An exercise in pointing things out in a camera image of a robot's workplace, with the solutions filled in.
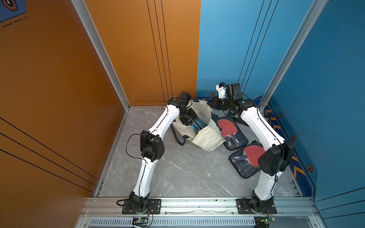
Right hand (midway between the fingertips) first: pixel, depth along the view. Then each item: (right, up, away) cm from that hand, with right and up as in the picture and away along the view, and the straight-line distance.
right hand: (208, 102), depth 82 cm
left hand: (-5, -10, +9) cm, 14 cm away
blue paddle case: (-5, -13, +7) cm, 16 cm away
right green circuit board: (+28, -60, -12) cm, 68 cm away
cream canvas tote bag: (0, -21, +1) cm, 21 cm away
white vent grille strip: (-17, -61, -12) cm, 65 cm away
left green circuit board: (-35, -62, -11) cm, 72 cm away
